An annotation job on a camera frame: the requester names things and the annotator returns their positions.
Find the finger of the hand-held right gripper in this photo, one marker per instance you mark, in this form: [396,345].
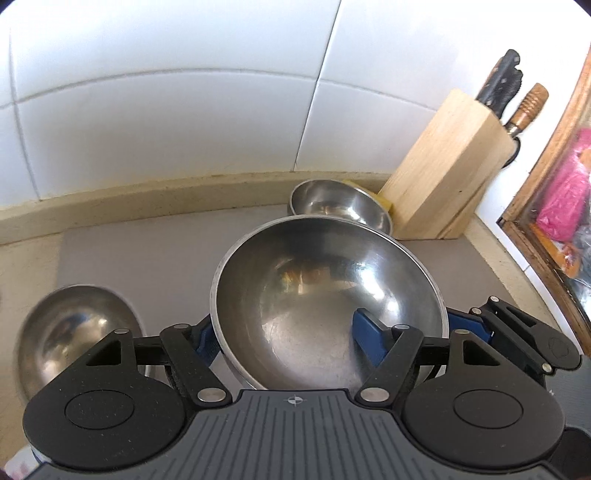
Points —
[480,327]

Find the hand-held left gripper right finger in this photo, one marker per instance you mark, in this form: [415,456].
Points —
[369,337]

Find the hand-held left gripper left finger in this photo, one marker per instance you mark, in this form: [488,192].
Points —
[205,344]

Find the medium steel bowl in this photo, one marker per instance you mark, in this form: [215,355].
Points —
[300,286]

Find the large steel bowl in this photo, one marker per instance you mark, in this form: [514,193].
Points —
[332,198]

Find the small steel bowl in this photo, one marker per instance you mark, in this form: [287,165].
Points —
[60,332]

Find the orange plastic bag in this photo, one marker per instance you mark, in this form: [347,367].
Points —
[561,254]

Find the yellow sponge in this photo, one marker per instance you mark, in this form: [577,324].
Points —
[384,199]

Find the pink plastic bag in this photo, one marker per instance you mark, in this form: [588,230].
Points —
[568,194]

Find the wooden knife block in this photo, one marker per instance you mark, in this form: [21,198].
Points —
[443,175]

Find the wooden window frame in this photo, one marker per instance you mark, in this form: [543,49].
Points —
[540,258]

